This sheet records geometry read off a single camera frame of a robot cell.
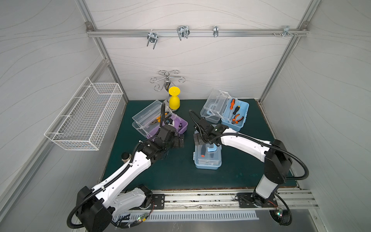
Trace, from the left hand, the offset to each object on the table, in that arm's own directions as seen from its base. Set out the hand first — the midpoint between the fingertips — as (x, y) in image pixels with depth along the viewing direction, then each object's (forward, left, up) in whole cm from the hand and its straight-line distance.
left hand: (174, 137), depth 78 cm
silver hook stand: (+37, +7, +9) cm, 39 cm away
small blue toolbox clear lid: (+30, -26, -8) cm, 40 cm away
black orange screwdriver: (-3, -17, -9) cm, 19 cm away
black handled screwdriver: (+37, -46, -17) cm, 61 cm away
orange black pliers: (+20, +14, -9) cm, 26 cm away
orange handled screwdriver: (+35, -40, -10) cm, 54 cm away
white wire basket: (-1, +44, +13) cm, 46 cm away
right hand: (+5, -17, -8) cm, 20 cm away
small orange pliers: (+25, -42, -17) cm, 51 cm away
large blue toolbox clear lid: (-5, -19, -10) cm, 22 cm away
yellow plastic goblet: (+29, +3, -1) cm, 29 cm away
